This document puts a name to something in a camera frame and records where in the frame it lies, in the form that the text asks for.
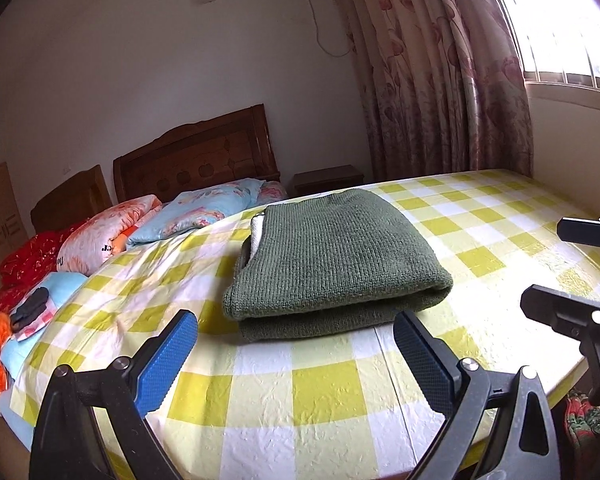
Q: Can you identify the green white knit sweater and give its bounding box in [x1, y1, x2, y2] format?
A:
[222, 188, 453, 341]

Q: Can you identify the red floral cloth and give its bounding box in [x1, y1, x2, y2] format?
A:
[565, 389, 600, 476]

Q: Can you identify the light blue blanket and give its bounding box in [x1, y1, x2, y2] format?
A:
[0, 272, 87, 450]

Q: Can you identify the black object on bed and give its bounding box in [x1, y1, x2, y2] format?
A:
[9, 287, 50, 334]

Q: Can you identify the yellow checkered bed sheet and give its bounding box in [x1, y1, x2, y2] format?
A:
[8, 168, 600, 480]

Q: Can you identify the pink floral folded quilt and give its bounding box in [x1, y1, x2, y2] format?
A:
[56, 194, 162, 276]

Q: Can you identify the red dotted pillow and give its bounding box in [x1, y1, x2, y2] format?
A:
[0, 219, 86, 313]

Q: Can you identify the blue floral folded quilt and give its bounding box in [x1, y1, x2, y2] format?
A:
[126, 178, 264, 249]

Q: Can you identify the window with bars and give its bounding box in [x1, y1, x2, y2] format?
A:
[498, 0, 600, 90]

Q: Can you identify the small wooden headboard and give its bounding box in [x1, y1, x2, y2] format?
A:
[30, 165, 112, 234]

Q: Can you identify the pink floral curtain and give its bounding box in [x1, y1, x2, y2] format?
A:
[336, 0, 533, 181]

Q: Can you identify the dark wooden nightstand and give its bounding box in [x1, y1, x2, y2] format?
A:
[290, 165, 364, 196]

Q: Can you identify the large wooden headboard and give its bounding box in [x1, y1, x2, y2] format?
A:
[112, 104, 280, 203]

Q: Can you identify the white power cable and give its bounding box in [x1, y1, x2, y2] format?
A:
[299, 0, 353, 60]

